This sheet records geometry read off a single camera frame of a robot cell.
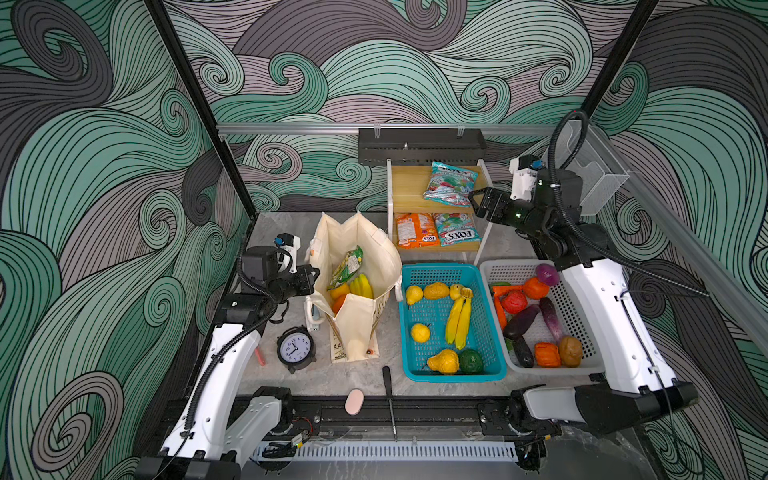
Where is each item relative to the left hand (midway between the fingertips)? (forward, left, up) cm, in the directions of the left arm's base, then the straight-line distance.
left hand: (319, 269), depth 74 cm
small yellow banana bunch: (-1, -40, -21) cm, 46 cm away
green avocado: (-16, -40, -18) cm, 47 cm away
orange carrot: (+6, -53, -19) cm, 57 cm away
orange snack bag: (+20, -27, -7) cm, 34 cm away
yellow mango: (+5, -34, -19) cm, 39 cm away
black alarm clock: (-12, +8, -23) cm, 27 cm away
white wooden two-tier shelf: (+22, -22, +8) cm, 32 cm away
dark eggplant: (-4, -57, -20) cm, 61 cm away
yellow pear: (-17, -33, -18) cm, 41 cm away
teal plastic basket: (0, -33, -25) cm, 42 cm away
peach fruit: (+4, -3, -18) cm, 19 cm away
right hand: (+9, -39, +17) cm, 43 cm away
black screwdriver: (-20, -18, -24) cm, 36 cm away
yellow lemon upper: (+5, -26, -20) cm, 33 cm away
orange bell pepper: (-14, -62, -19) cm, 66 cm away
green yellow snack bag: (+11, -6, -14) cm, 19 cm away
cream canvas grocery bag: (-9, -9, -19) cm, 23 cm away
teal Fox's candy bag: (+21, -39, -6) cm, 45 cm away
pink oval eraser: (-26, -10, -23) cm, 35 cm away
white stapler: (-6, +4, -23) cm, 24 cm away
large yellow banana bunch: (+5, -10, -17) cm, 21 cm away
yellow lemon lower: (-8, -27, -19) cm, 35 cm away
